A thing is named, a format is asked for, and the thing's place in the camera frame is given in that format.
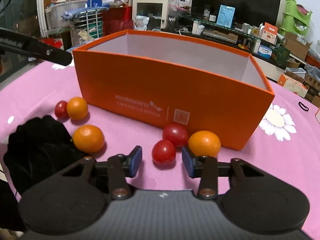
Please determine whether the red cherry tomato front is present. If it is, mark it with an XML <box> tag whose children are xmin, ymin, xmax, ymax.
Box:
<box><xmin>151</xmin><ymin>140</ymin><xmax>176</xmax><ymax>165</ymax></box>

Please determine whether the red cherry tomato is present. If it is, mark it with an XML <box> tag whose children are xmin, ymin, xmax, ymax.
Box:
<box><xmin>151</xmin><ymin>140</ymin><xmax>176</xmax><ymax>165</ymax></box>
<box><xmin>162</xmin><ymin>123</ymin><xmax>189</xmax><ymax>148</ymax></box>
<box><xmin>54</xmin><ymin>100</ymin><xmax>68</xmax><ymax>119</ymax></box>

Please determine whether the red cherry tomato back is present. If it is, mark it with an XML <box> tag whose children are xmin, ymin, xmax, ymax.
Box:
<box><xmin>162</xmin><ymin>123</ymin><xmax>189</xmax><ymax>148</ymax></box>

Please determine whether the black gloved left hand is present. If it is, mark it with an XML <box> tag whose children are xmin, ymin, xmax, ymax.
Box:
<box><xmin>3</xmin><ymin>115</ymin><xmax>87</xmax><ymax>195</ymax></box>

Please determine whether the small orange far left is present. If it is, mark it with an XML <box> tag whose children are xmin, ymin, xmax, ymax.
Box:
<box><xmin>67</xmin><ymin>96</ymin><xmax>88</xmax><ymax>121</ymax></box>

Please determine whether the red cherry tomato far left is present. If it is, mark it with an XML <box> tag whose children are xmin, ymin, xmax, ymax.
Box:
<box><xmin>54</xmin><ymin>100</ymin><xmax>68</xmax><ymax>119</ymax></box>

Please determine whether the orange cardboard box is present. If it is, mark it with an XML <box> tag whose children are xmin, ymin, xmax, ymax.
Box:
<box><xmin>73</xmin><ymin>30</ymin><xmax>274</xmax><ymax>150</ymax></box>

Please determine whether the red gift bag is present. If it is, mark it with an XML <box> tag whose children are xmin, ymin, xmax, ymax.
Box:
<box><xmin>103</xmin><ymin>7</ymin><xmax>133</xmax><ymax>36</ymax></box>

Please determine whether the white tv cabinet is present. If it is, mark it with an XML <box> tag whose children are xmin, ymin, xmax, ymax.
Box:
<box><xmin>253</xmin><ymin>56</ymin><xmax>284</xmax><ymax>83</ymax></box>

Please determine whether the orange white carton on floor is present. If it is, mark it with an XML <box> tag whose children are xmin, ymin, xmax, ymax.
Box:
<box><xmin>277</xmin><ymin>74</ymin><xmax>308</xmax><ymax>98</ymax></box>

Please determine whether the white glass door cabinet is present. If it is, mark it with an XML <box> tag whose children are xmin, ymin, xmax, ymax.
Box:
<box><xmin>132</xmin><ymin>0</ymin><xmax>169</xmax><ymax>31</ymax></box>

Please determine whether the blue paper bag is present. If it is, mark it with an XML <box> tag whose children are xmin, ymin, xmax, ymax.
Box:
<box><xmin>217</xmin><ymin>5</ymin><xmax>235</xmax><ymax>28</ymax></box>

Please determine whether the brown cardboard box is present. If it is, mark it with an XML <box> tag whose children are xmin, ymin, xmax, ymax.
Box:
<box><xmin>283</xmin><ymin>32</ymin><xmax>312</xmax><ymax>61</ymax></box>

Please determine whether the green plastic rack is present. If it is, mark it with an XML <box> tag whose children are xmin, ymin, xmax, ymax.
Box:
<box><xmin>278</xmin><ymin>0</ymin><xmax>312</xmax><ymax>36</ymax></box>

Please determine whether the metal wire cart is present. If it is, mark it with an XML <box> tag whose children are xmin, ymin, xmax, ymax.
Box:
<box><xmin>61</xmin><ymin>0</ymin><xmax>108</xmax><ymax>43</ymax></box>

